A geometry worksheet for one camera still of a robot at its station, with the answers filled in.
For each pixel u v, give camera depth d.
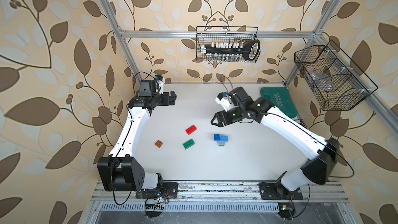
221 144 0.89
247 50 0.84
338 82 0.72
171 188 0.76
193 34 0.90
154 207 0.72
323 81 0.70
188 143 0.89
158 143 0.89
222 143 0.87
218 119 0.65
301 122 0.96
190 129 0.96
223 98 0.68
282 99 1.04
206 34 0.91
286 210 0.72
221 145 0.88
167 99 0.71
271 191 0.73
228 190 0.75
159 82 0.71
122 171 0.40
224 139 0.85
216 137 0.84
